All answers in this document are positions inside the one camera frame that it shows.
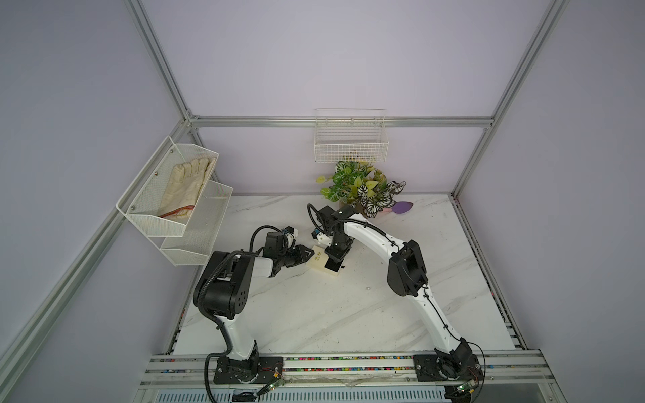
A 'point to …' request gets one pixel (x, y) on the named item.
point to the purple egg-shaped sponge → (401, 206)
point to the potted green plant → (357, 184)
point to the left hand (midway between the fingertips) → (312, 255)
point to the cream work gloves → (183, 187)
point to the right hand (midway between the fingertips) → (341, 259)
